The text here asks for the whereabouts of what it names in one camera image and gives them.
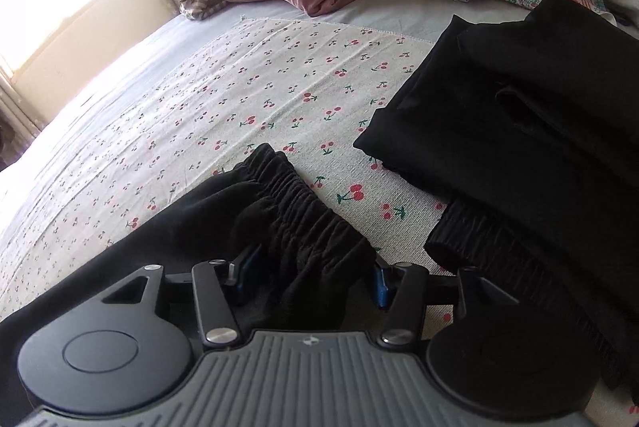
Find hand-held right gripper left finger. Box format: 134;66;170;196
100;252;264;350

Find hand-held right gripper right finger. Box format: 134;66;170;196
370;257;521;350

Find black pants with elastic waistband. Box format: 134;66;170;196
0;142;377;360

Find black pants with ribbed waistband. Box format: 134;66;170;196
423;200;639;400

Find folded black pants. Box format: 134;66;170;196
352;0;639;308

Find cherry print bed sheet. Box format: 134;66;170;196
0;15;639;427

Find bed with floral sheet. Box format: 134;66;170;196
0;0;639;188

